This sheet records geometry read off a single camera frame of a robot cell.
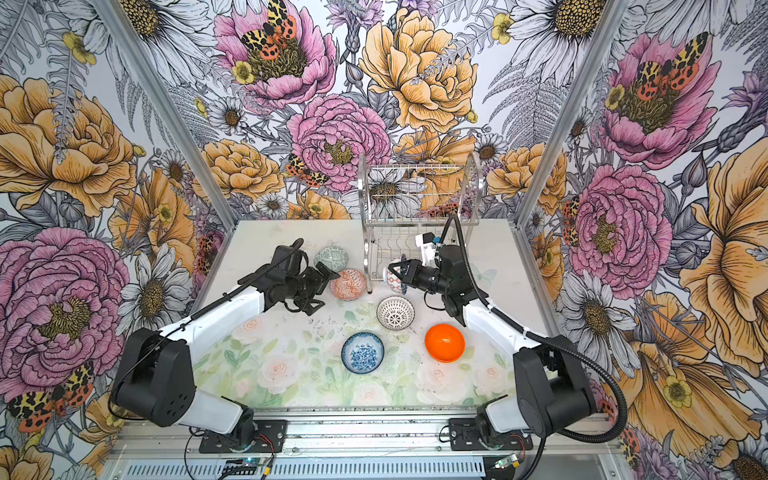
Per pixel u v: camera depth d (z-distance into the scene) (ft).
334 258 3.55
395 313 3.09
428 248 2.55
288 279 2.28
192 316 1.63
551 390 1.41
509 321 1.71
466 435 2.43
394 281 2.64
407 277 2.44
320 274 2.63
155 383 1.42
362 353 2.86
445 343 2.85
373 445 2.46
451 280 2.17
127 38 2.44
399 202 3.91
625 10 2.32
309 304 2.67
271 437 2.40
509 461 2.34
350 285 3.35
